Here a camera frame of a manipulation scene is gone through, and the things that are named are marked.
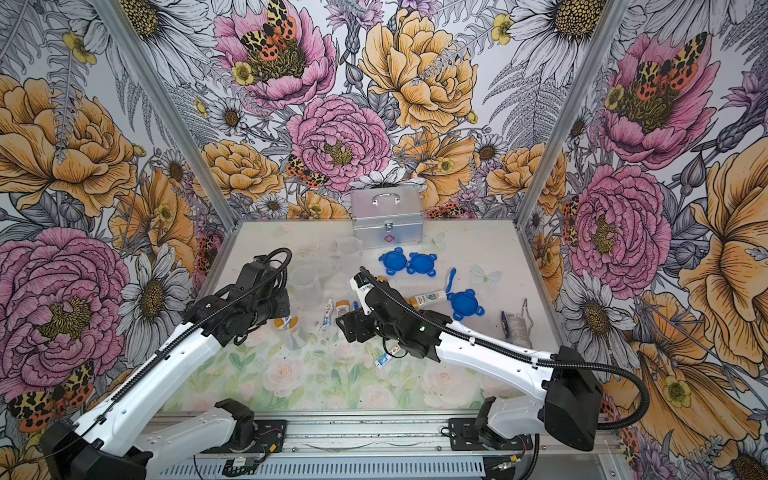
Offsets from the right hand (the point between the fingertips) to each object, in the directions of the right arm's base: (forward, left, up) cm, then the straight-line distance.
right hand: (351, 323), depth 75 cm
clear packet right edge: (+5, -48, -16) cm, 51 cm away
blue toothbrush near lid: (+26, -31, -18) cm, 44 cm away
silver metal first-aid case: (+45, -9, -6) cm, 46 cm away
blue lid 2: (+31, -21, -17) cm, 41 cm away
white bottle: (+3, +18, -8) cm, 20 cm away
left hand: (+5, +19, 0) cm, 20 cm away
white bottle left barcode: (+14, +6, -17) cm, 23 cm away
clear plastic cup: (+15, +14, -4) cm, 21 cm away
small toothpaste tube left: (+13, +10, -17) cm, 24 cm away
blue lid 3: (+15, -34, -19) cm, 42 cm away
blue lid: (+34, -11, -18) cm, 40 cm away
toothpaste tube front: (-3, -7, -18) cm, 19 cm away
